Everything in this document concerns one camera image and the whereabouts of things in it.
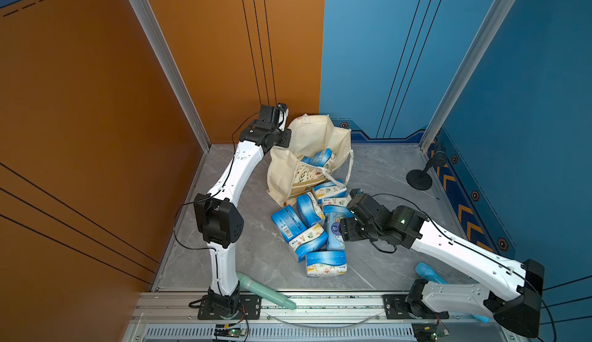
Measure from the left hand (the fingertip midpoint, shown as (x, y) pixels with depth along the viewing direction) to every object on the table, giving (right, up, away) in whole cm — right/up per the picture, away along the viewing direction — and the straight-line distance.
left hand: (286, 130), depth 88 cm
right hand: (+21, -34, -14) cm, 42 cm away
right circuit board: (+45, -65, -18) cm, 81 cm away
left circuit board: (-16, -65, -18) cm, 69 cm away
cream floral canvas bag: (+1, -19, -1) cm, 19 cm away
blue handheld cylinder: (+49, -50, -12) cm, 71 cm away
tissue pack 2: (+17, -24, +4) cm, 29 cm away
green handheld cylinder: (-9, -54, -12) cm, 56 cm away
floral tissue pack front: (+13, -46, -14) cm, 49 cm away
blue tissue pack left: (+1, -36, -3) cm, 36 cm away
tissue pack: (+14, -12, +8) cm, 20 cm away
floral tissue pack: (+11, -39, -9) cm, 42 cm away
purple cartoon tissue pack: (+18, -31, -3) cm, 36 cm away
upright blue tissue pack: (+9, -31, -1) cm, 32 cm away
